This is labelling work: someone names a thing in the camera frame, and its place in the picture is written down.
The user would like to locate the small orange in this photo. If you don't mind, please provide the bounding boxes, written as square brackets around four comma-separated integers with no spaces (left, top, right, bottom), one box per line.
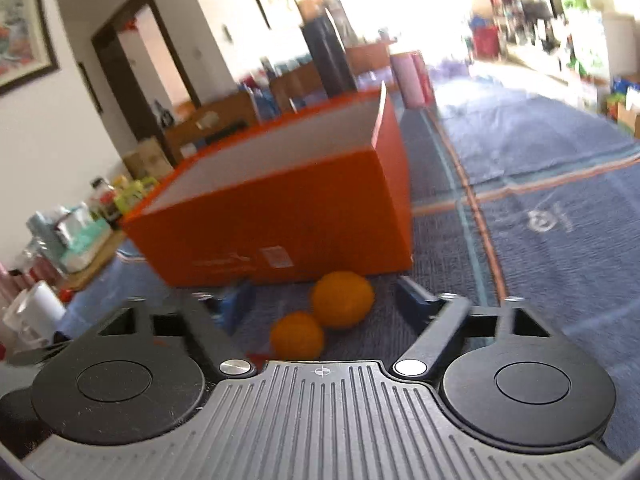
[270,311,325,361]

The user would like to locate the wooden chair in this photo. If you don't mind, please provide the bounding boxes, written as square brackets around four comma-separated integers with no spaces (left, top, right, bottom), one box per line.
[345,40,398,78]
[270,62,321,106]
[165,91,261,161]

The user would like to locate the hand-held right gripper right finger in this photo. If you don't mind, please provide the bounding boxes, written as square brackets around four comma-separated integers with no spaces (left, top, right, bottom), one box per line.
[391,277,551,379]

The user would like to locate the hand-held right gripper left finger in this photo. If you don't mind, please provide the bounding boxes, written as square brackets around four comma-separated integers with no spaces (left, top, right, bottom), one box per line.
[95,280,253,379]

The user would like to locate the white chest freezer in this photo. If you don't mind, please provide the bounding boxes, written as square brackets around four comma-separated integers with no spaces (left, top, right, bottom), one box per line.
[565,10,640,81]

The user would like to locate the brown cardboard box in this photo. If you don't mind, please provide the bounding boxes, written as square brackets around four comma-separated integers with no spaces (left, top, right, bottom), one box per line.
[122,137,173,181]

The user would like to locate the large orange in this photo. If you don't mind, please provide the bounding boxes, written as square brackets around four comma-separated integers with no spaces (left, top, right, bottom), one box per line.
[310,271,376,330]

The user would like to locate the dark door frame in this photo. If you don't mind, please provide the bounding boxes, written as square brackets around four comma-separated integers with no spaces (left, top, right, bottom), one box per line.
[91,0,201,166]

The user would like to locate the large framed painting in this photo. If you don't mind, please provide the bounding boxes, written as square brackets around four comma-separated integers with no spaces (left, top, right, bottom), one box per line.
[0,0,60,96]

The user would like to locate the dark bottle with white label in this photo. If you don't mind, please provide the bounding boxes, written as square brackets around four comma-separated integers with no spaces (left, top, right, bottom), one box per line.
[90,177,121,222]

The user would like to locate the orange cardboard box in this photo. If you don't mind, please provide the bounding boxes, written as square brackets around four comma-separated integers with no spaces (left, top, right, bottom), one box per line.
[121,81,414,288]

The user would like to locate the red and pink can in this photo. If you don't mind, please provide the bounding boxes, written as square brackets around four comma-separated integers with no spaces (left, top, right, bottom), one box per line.
[390,51,435,109]

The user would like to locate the red basket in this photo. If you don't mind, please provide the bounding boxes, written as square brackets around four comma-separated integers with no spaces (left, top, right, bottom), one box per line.
[472,26,501,58]

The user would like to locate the blue patterned tablecloth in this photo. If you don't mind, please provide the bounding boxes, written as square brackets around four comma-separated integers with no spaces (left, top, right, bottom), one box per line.
[60,75,640,461]

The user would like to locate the teal packets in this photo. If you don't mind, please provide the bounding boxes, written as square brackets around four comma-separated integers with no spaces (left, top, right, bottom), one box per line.
[30,205,112,272]

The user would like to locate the black thermos bottle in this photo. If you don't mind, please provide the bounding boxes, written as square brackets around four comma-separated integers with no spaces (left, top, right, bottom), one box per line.
[301,10,358,97]

